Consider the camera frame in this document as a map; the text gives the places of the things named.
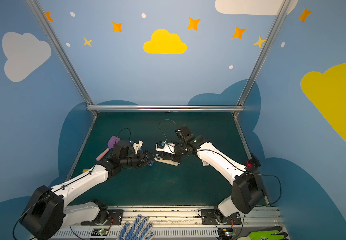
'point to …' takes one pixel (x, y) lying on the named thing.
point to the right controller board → (227, 232)
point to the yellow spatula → (85, 170)
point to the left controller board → (99, 232)
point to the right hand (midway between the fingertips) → (166, 152)
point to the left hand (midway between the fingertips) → (156, 159)
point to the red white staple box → (205, 163)
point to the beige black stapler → (167, 158)
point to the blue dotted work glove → (140, 230)
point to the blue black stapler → (150, 163)
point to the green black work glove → (271, 233)
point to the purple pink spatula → (110, 145)
